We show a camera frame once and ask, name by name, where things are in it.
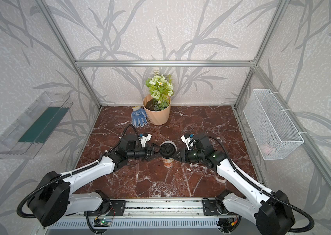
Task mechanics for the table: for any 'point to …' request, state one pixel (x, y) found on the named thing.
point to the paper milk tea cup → (168, 162)
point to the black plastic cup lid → (167, 150)
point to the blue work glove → (138, 117)
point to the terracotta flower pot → (157, 110)
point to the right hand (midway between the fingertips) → (173, 156)
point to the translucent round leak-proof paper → (170, 142)
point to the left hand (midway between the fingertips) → (161, 153)
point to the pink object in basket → (267, 150)
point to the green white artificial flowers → (160, 90)
